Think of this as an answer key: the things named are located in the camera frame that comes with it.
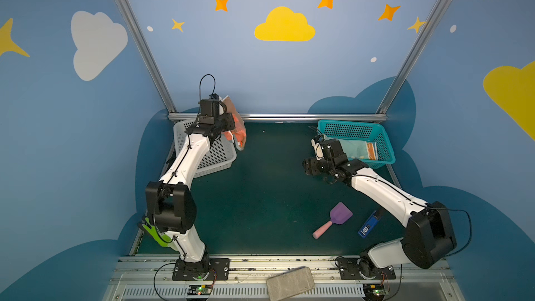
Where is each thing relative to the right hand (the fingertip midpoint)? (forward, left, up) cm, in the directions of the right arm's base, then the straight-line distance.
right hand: (313, 159), depth 87 cm
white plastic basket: (+13, +45, -15) cm, 49 cm away
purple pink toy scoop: (-17, -12, -16) cm, 26 cm away
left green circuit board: (-47, +41, -15) cm, 64 cm away
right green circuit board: (-44, -20, -16) cm, 51 cm away
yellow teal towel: (+16, -24, -11) cm, 31 cm away
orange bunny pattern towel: (+15, -32, -12) cm, 37 cm away
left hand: (+12, +35, +11) cm, 39 cm away
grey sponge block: (-44, +10, -12) cm, 46 cm away
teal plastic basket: (+28, -30, -11) cm, 42 cm away
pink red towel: (+7, +33, +6) cm, 34 cm away
